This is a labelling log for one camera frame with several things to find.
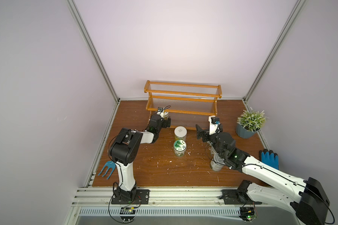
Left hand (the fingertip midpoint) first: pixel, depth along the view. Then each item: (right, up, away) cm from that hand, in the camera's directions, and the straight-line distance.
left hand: (165, 114), depth 99 cm
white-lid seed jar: (+11, -12, -9) cm, 18 cm away
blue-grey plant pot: (+52, -12, -10) cm, 54 cm away
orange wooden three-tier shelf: (+17, +7, -3) cm, 18 cm away
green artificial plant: (+55, -3, -14) cm, 57 cm away
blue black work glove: (+67, -27, -13) cm, 73 cm away
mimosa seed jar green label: (+10, -20, -15) cm, 27 cm away
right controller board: (+44, -50, -29) cm, 73 cm away
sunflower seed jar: (0, 0, 0) cm, 1 cm away
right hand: (+23, -3, -25) cm, 34 cm away
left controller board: (-18, -52, -27) cm, 61 cm away
